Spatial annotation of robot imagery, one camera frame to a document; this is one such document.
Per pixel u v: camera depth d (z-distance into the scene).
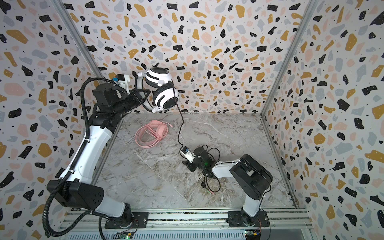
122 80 0.61
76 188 0.40
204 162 0.72
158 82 0.52
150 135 1.06
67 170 0.41
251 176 0.49
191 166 0.81
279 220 0.75
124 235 0.70
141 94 0.67
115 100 0.55
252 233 0.71
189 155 0.80
